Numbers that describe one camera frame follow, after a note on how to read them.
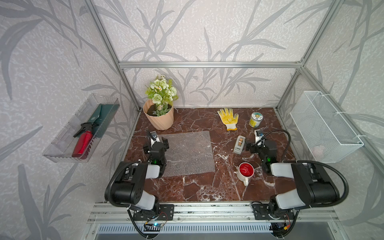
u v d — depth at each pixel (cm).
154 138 77
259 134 79
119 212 75
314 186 45
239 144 96
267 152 72
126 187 44
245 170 85
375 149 56
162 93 92
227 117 115
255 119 103
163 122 97
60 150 58
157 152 69
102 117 71
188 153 95
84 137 61
